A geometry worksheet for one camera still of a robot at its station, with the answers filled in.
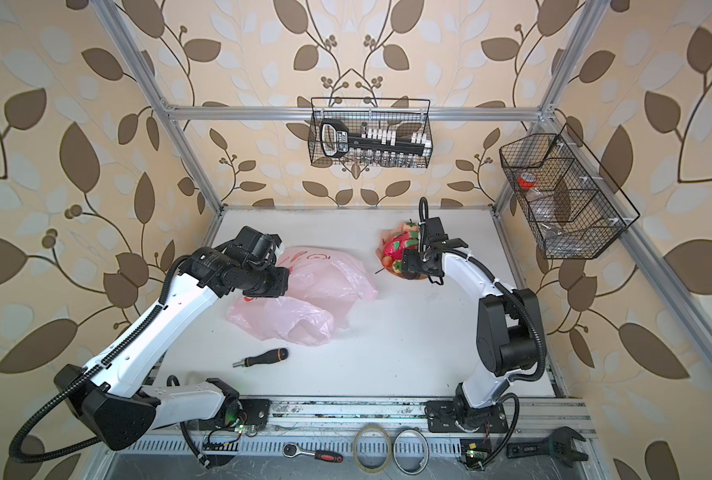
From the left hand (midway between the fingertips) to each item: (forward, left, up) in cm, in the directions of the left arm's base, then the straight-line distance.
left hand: (291, 284), depth 74 cm
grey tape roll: (-31, -31, -23) cm, 49 cm away
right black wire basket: (+18, -70, +12) cm, 74 cm away
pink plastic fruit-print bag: (+9, -3, -24) cm, 26 cm away
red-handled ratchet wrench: (-32, -2, -21) cm, 38 cm away
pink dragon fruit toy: (+22, -27, -12) cm, 37 cm away
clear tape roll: (-31, -21, -22) cm, 44 cm away
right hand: (+15, -34, -13) cm, 39 cm away
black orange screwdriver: (-11, +9, -20) cm, 25 cm away
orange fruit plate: (+30, -24, -17) cm, 42 cm away
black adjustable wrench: (-30, -65, -20) cm, 74 cm away
